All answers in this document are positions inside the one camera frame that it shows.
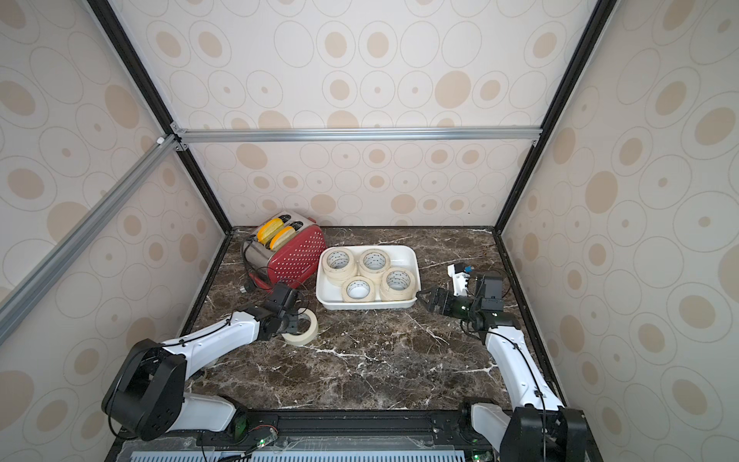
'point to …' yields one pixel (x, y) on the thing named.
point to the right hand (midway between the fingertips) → (427, 299)
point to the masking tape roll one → (339, 264)
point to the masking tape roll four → (397, 284)
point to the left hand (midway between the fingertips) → (294, 318)
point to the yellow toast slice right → (282, 238)
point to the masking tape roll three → (358, 289)
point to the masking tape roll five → (307, 337)
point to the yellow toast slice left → (268, 229)
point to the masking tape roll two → (374, 261)
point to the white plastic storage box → (331, 296)
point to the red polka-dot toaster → (299, 262)
